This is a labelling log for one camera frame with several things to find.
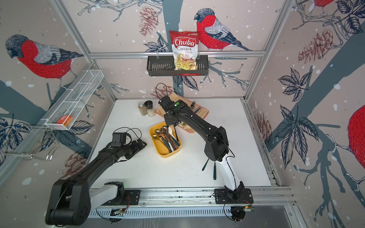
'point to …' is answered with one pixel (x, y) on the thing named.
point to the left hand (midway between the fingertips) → (144, 144)
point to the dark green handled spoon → (215, 171)
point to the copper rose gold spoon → (158, 132)
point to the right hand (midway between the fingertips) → (170, 120)
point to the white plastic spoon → (170, 132)
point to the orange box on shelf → (65, 120)
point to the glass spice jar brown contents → (142, 108)
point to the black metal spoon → (176, 133)
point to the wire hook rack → (25, 140)
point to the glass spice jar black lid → (150, 111)
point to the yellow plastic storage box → (161, 147)
